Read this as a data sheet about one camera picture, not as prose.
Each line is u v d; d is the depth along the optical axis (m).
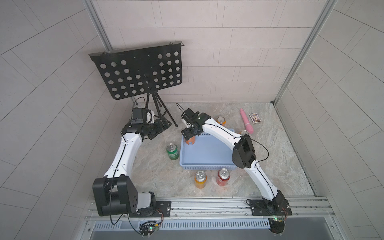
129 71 0.69
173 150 0.81
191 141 0.91
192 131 0.79
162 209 0.71
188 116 0.73
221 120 0.94
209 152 0.91
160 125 0.71
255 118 1.05
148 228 0.65
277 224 0.69
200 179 0.71
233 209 0.72
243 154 0.58
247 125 1.01
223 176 0.72
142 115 0.62
